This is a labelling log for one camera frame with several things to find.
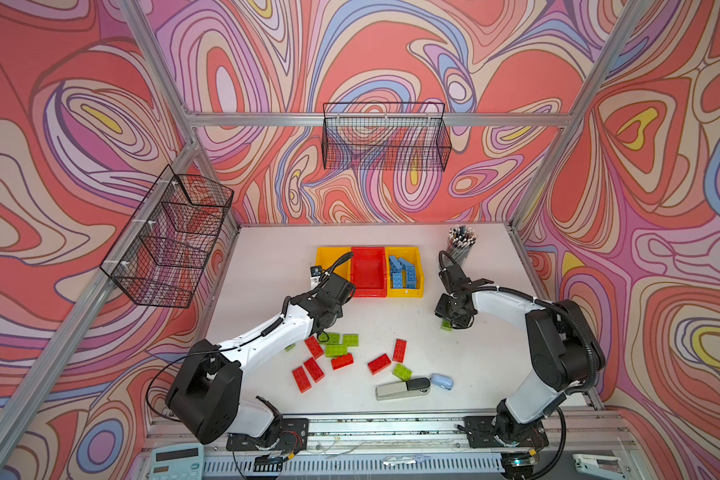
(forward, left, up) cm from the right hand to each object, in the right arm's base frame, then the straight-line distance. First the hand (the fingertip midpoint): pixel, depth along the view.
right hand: (446, 321), depth 94 cm
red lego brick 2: (-14, +41, +2) cm, 44 cm away
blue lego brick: (+14, +10, +5) cm, 18 cm away
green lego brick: (-6, +35, +2) cm, 36 cm away
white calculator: (-35, +71, +4) cm, 79 cm away
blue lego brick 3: (+18, +15, +6) cm, 24 cm away
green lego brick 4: (-16, +16, +2) cm, 23 cm away
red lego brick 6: (-10, +16, +2) cm, 19 cm away
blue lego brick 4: (+13, +15, +5) cm, 20 cm away
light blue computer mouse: (-19, +5, +2) cm, 20 cm away
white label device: (-38, -29, -1) cm, 48 cm away
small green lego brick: (-8, +49, +2) cm, 49 cm away
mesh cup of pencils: (+18, -5, +18) cm, 26 cm away
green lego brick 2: (-9, +35, +2) cm, 36 cm away
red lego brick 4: (-13, +33, +3) cm, 35 cm away
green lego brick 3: (-6, +30, +2) cm, 31 cm away
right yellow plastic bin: (+15, +12, +6) cm, 21 cm away
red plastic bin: (+19, +24, +2) cm, 31 cm away
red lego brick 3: (-17, +44, +2) cm, 47 cm away
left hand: (+2, +36, +10) cm, 38 cm away
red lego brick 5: (-13, +22, +1) cm, 26 cm away
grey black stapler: (-21, +17, +5) cm, 27 cm away
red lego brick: (-8, +41, +3) cm, 42 cm away
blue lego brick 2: (+19, +11, +5) cm, 23 cm away
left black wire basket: (+4, +73, +34) cm, 81 cm away
